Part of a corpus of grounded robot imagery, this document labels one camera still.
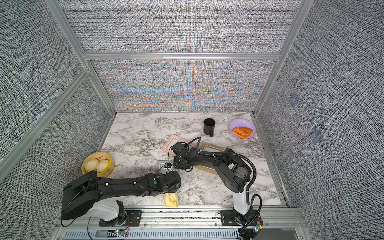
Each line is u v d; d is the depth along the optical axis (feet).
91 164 2.81
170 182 2.09
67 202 1.34
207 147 3.18
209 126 3.29
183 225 2.40
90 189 1.55
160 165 2.95
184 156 2.29
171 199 2.47
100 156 3.05
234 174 1.60
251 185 1.65
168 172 2.16
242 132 3.39
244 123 3.70
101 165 2.81
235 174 1.62
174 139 3.38
